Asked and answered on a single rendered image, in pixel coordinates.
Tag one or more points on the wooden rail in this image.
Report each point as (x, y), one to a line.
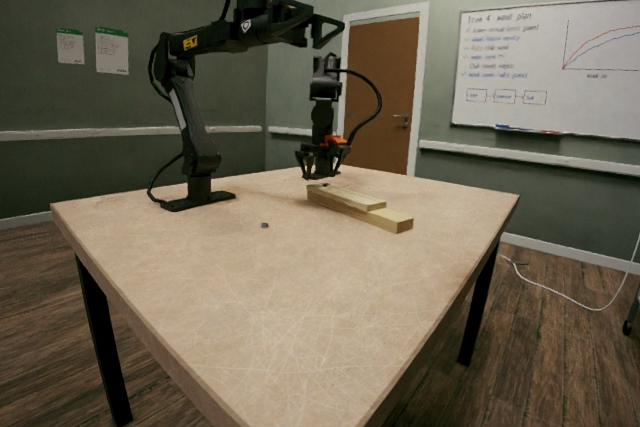
(384, 218)

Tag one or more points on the light wooden slat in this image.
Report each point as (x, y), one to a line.
(351, 198)

